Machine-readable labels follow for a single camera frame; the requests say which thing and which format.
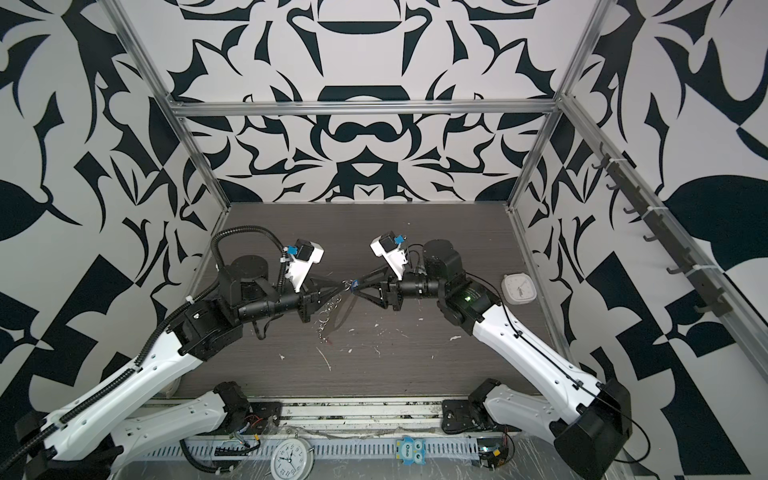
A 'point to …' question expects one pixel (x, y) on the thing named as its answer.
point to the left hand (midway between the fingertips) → (344, 280)
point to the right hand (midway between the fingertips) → (360, 287)
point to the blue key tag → (355, 283)
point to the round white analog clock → (292, 459)
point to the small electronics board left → (229, 452)
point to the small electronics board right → (493, 452)
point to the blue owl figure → (410, 450)
